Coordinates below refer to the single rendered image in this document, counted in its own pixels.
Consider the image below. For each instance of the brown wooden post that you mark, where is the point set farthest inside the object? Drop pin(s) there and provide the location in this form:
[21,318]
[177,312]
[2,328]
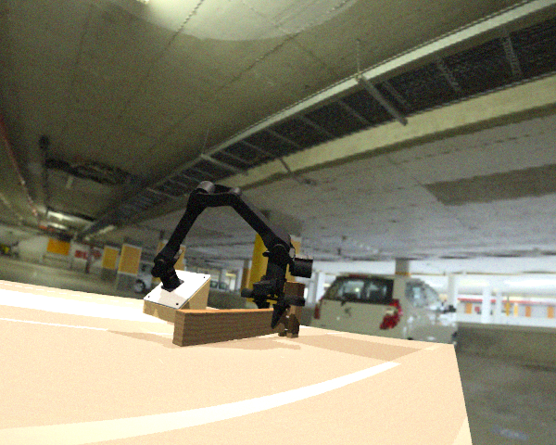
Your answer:
[293,316]

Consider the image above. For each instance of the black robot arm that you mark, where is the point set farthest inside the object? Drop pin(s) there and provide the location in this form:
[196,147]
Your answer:
[280,250]

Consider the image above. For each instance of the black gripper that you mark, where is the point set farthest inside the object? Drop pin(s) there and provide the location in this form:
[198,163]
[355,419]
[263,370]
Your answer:
[283,301]

